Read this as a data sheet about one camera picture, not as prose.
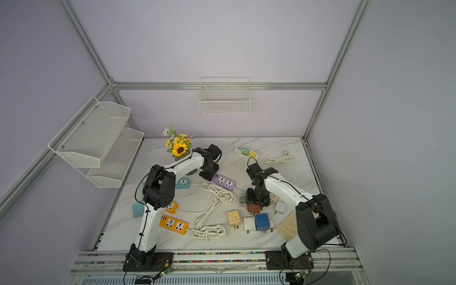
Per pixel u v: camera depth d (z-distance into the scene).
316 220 0.45
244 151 1.05
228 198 0.90
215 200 0.89
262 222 0.80
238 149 1.11
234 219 0.80
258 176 0.65
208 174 0.90
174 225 0.81
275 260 0.74
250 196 0.77
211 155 0.79
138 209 0.88
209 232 0.78
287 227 0.83
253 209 0.82
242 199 0.88
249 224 0.81
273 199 0.73
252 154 1.04
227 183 0.95
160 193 0.58
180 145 0.82
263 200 0.74
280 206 0.88
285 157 1.08
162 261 0.73
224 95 0.95
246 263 0.74
